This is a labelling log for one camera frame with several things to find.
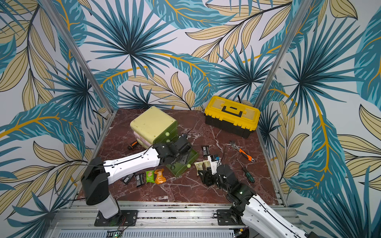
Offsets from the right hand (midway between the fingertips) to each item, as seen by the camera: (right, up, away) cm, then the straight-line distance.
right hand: (202, 170), depth 78 cm
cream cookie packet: (-1, -1, +12) cm, 12 cm away
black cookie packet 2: (-35, -6, +6) cm, 36 cm away
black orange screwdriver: (-45, +11, +19) cm, 50 cm away
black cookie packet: (+3, +7, +19) cm, 21 cm away
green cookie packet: (-30, -5, +8) cm, 31 cm away
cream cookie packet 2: (+3, 0, +12) cm, 12 cm away
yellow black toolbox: (+22, +29, +17) cm, 40 cm away
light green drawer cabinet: (-27, +23, +4) cm, 36 cm away
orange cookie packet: (-24, -7, +6) cm, 26 cm away
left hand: (-11, +6, +4) cm, 14 cm away
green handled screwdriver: (+28, -6, +8) cm, 29 cm away
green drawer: (-19, +18, +5) cm, 27 cm away
